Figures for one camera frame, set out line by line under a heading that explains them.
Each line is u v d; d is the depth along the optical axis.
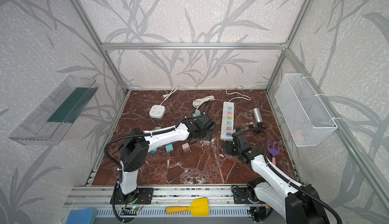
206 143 0.90
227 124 0.98
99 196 0.75
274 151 0.85
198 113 0.99
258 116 1.02
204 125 0.68
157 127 0.97
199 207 0.71
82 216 0.68
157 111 1.05
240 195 0.73
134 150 0.47
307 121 0.62
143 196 0.72
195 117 1.05
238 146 0.65
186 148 0.89
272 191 0.57
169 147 0.87
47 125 0.63
